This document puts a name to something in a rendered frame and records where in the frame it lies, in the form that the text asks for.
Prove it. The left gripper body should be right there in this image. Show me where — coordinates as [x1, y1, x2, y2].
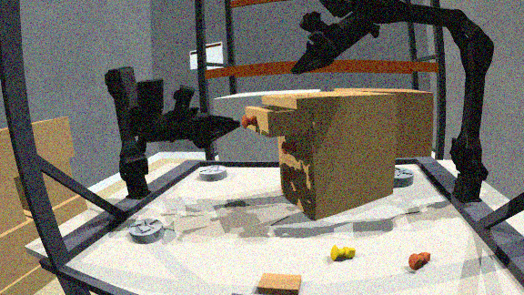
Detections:
[164, 107, 209, 148]

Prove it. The tan wooden drawer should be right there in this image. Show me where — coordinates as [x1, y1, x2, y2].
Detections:
[245, 106, 310, 137]

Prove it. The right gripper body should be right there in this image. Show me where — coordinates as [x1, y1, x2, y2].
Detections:
[307, 22, 356, 66]

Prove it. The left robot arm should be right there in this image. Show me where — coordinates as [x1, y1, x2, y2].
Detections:
[105, 66, 195, 199]

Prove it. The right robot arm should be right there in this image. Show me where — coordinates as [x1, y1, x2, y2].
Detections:
[299, 0, 494, 203]

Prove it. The brown wooden chest of drawers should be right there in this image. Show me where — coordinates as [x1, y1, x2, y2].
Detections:
[262, 91, 397, 220]

